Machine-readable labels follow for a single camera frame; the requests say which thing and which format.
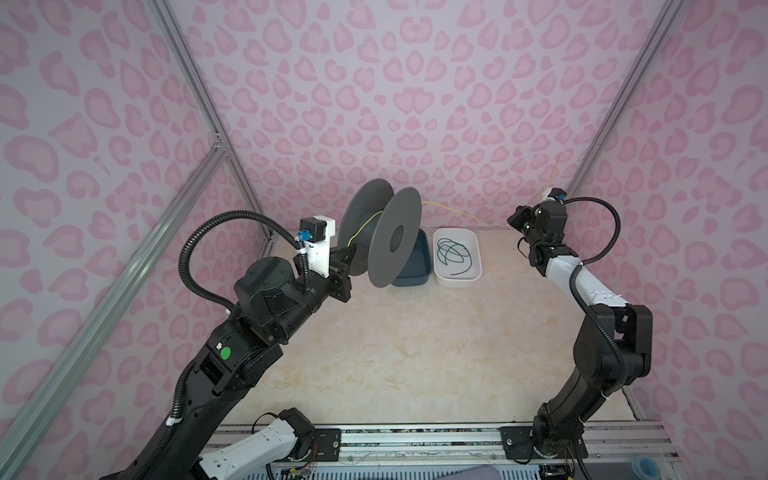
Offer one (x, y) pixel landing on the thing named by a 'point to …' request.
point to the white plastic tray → (456, 257)
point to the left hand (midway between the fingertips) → (353, 241)
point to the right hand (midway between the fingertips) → (521, 202)
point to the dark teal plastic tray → (418, 268)
